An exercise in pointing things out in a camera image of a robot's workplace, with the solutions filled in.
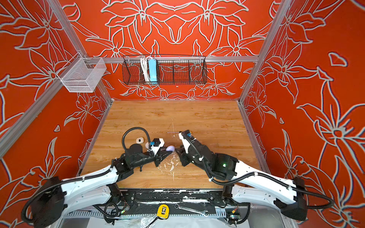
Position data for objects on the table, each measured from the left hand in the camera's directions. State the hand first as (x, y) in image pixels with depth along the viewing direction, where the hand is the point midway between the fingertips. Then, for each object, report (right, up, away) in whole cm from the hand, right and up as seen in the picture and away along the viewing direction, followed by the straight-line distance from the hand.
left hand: (170, 150), depth 72 cm
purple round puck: (0, +1, -1) cm, 2 cm away
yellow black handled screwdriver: (+1, +5, +29) cm, 29 cm away
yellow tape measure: (-3, -29, -3) cm, 30 cm away
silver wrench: (+4, -29, -1) cm, 29 cm away
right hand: (+2, +1, -6) cm, 7 cm away
